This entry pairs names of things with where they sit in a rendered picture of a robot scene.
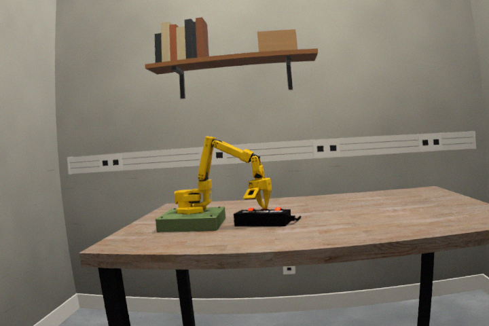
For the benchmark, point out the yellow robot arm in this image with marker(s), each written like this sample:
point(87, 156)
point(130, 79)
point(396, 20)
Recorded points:
point(191, 198)

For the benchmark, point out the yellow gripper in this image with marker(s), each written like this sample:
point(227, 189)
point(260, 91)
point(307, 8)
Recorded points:
point(255, 186)

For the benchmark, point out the black power strip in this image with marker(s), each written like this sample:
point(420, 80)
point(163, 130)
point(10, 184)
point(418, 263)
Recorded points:
point(264, 217)

